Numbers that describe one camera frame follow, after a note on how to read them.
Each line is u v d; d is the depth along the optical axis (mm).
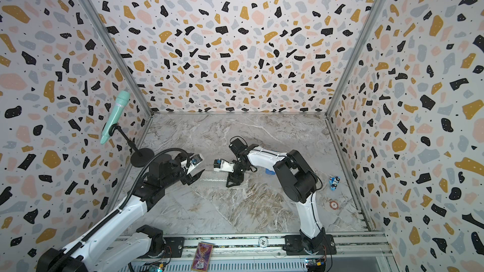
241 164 733
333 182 919
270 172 934
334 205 856
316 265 716
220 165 815
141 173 532
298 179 527
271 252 736
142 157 981
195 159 677
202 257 702
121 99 774
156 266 702
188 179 715
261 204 856
